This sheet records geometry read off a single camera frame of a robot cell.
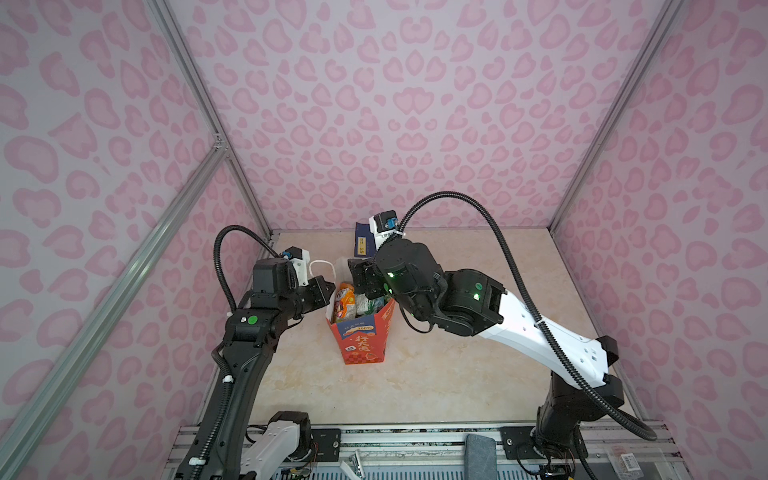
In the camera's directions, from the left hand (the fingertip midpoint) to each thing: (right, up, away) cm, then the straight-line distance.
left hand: (335, 281), depth 72 cm
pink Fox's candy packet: (+2, -5, +2) cm, 6 cm away
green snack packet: (+7, -7, +5) cm, 11 cm away
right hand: (+8, +6, -14) cm, 17 cm away
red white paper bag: (+6, -10, -1) cm, 12 cm away
